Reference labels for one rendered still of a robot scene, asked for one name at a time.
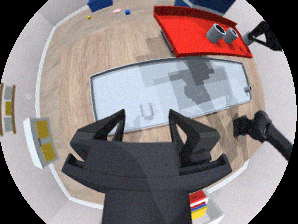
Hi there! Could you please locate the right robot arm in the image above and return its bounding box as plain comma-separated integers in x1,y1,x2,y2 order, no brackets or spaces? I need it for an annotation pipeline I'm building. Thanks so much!
233,111,293,163

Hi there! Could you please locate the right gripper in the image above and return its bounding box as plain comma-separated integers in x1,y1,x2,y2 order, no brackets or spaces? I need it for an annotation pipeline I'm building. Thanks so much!
247,20,282,51

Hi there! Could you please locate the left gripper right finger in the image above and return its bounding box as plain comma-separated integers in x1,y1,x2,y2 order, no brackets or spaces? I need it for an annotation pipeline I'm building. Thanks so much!
168,109,221,168

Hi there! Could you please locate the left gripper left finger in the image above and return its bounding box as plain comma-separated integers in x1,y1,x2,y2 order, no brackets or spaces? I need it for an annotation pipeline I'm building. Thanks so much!
74,109,126,141

